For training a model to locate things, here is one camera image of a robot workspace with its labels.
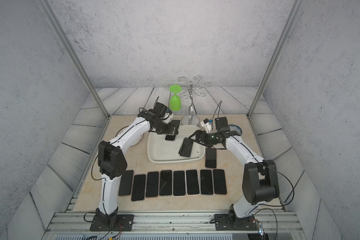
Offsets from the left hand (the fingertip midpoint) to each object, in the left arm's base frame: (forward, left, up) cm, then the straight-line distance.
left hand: (176, 132), depth 91 cm
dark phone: (-9, -22, -14) cm, 28 cm away
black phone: (-27, +21, -15) cm, 37 cm away
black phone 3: (-23, -17, -16) cm, 33 cm away
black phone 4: (-25, -24, -14) cm, 38 cm away
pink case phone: (-1, 0, +9) cm, 9 cm away
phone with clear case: (-26, +14, -15) cm, 33 cm away
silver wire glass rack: (+22, -11, -12) cm, 27 cm away
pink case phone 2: (-2, -6, -14) cm, 16 cm away
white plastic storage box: (-3, +10, -15) cm, 18 cm away
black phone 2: (-24, -9, -16) cm, 30 cm away
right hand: (-8, -10, +3) cm, 13 cm away
